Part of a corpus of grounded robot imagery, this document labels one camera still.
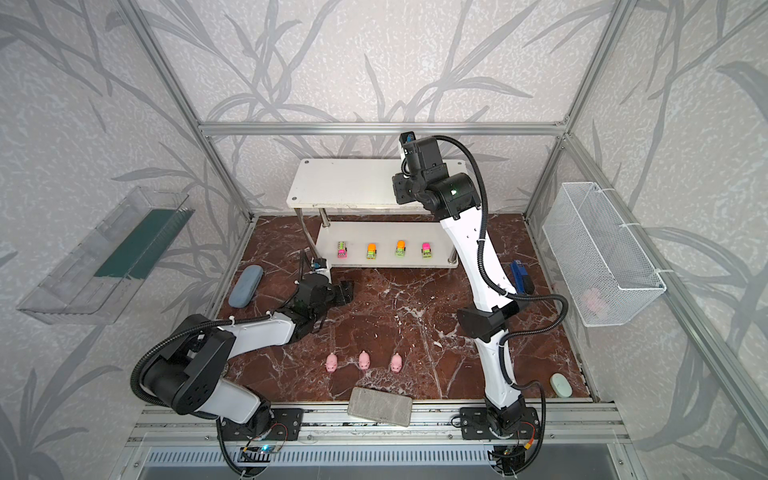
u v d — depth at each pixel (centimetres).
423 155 51
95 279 64
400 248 100
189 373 44
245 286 97
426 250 99
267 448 71
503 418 63
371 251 99
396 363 82
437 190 49
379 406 74
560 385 79
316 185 80
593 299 72
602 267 63
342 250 99
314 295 69
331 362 82
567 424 75
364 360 83
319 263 81
